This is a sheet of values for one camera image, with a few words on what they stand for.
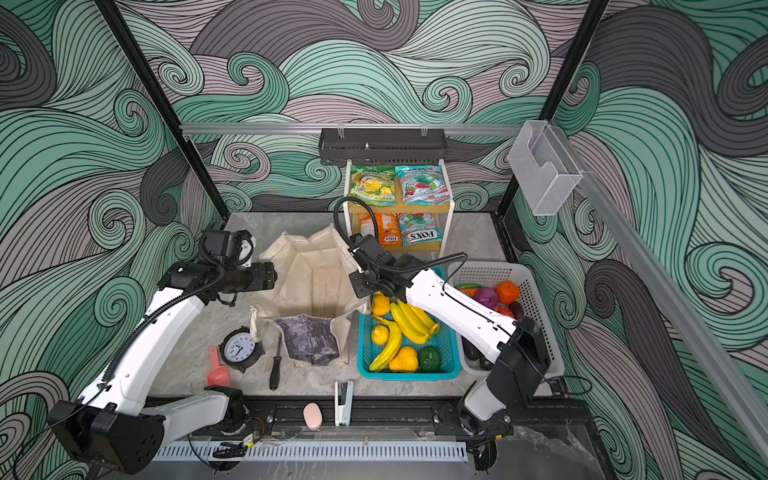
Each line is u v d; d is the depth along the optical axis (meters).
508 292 0.91
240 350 0.82
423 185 0.78
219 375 0.80
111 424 0.36
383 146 0.95
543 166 0.79
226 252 0.58
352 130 0.93
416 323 0.88
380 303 0.88
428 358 0.78
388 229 0.90
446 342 0.81
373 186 0.78
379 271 0.57
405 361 0.78
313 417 0.72
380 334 0.83
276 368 0.81
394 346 0.80
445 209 0.76
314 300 0.95
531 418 0.74
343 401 0.74
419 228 0.92
